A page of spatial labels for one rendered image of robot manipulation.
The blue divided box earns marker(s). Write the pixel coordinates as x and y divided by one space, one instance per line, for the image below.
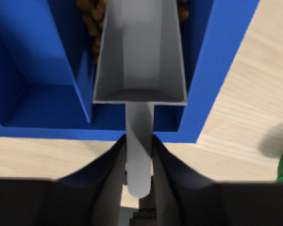
38 98

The grey scoop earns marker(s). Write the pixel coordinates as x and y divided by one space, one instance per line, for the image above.
140 65

